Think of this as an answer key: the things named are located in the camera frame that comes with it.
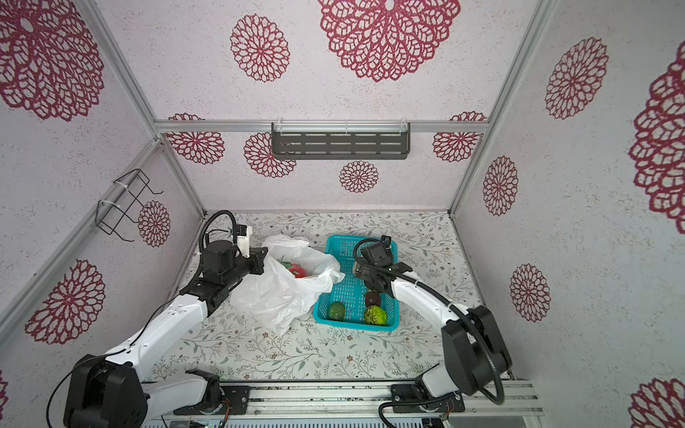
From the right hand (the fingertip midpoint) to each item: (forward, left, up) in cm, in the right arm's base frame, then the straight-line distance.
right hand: (372, 264), depth 89 cm
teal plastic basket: (-3, +7, -13) cm, 15 cm away
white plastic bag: (-10, +29, 0) cm, 31 cm away
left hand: (-2, +34, +8) cm, 35 cm away
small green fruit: (-14, +11, -6) cm, 19 cm away
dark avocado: (-9, -1, -7) cm, 11 cm away
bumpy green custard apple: (-16, -1, -5) cm, 17 cm away
